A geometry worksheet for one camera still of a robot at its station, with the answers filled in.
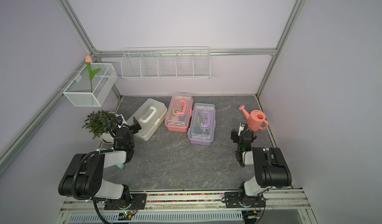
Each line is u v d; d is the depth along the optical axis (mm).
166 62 988
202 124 927
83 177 441
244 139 708
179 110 1011
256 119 922
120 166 819
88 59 846
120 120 752
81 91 834
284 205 731
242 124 821
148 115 938
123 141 691
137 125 845
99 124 841
